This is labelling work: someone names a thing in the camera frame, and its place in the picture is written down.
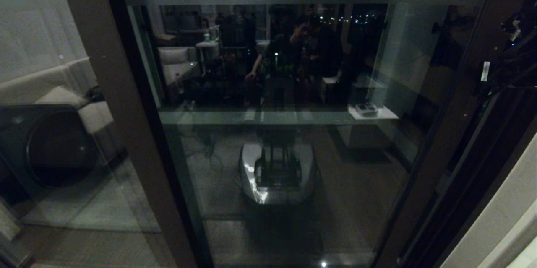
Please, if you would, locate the brown framed sliding glass door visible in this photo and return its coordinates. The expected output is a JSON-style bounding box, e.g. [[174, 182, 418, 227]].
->
[[113, 0, 535, 268]]

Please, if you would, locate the brown stone balcony sill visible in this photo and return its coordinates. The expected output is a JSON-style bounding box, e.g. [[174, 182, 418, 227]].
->
[[159, 106, 378, 114]]

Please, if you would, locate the brown framed fixed glass panel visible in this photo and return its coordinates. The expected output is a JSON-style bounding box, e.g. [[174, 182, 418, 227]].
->
[[0, 0, 198, 268]]

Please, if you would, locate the grey rug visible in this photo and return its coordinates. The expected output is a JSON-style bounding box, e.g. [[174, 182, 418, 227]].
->
[[21, 157, 162, 234]]

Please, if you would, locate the white sofa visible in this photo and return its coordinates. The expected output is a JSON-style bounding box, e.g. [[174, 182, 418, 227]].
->
[[0, 57, 125, 164]]

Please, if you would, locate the dark grey box furniture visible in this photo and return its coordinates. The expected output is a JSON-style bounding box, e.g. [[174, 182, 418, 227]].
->
[[0, 104, 122, 189]]

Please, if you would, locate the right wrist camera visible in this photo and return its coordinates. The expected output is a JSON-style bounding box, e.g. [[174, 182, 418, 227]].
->
[[503, 14, 525, 43]]

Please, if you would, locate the recessed metal door handle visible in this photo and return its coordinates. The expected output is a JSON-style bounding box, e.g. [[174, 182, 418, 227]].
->
[[459, 44, 502, 120]]

